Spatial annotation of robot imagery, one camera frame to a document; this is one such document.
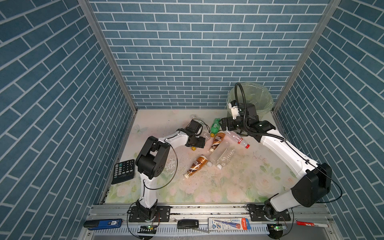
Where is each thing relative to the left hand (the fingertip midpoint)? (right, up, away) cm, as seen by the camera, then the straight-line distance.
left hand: (201, 143), depth 98 cm
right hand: (+13, +16, -17) cm, 27 cm away
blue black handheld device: (-46, -33, -30) cm, 64 cm away
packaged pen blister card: (+13, -35, -28) cm, 46 cm away
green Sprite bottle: (+10, +10, +5) cm, 15 cm away
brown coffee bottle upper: (+12, +4, -1) cm, 12 cm away
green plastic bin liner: (+37, +33, +1) cm, 49 cm away
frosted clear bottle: (+11, -5, -2) cm, 13 cm away
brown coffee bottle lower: (-1, -10, -12) cm, 16 cm away
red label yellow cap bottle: (-5, -3, -4) cm, 7 cm away
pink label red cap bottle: (+24, +3, +1) cm, 24 cm away
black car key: (-6, -33, -30) cm, 45 cm away
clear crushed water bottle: (+15, -8, -8) cm, 19 cm away
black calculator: (-46, -15, -12) cm, 50 cm away
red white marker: (+52, -35, -27) cm, 69 cm away
